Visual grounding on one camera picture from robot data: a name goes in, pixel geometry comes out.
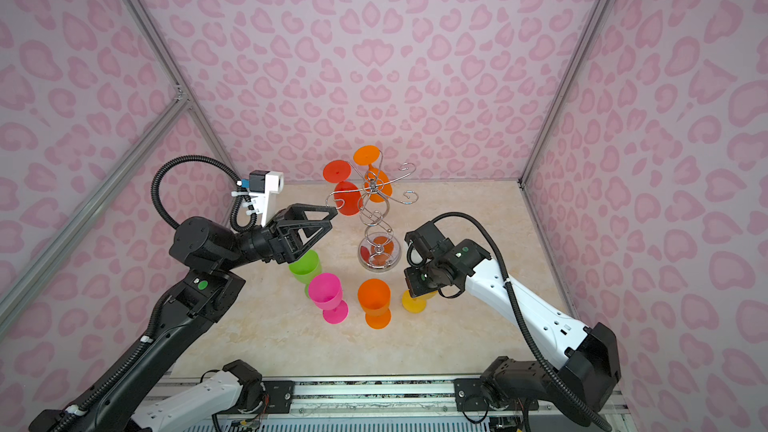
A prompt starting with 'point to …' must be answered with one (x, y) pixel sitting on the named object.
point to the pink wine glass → (326, 292)
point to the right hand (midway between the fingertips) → (411, 283)
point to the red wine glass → (347, 195)
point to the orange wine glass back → (377, 182)
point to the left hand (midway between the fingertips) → (330, 220)
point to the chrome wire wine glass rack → (378, 249)
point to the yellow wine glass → (416, 304)
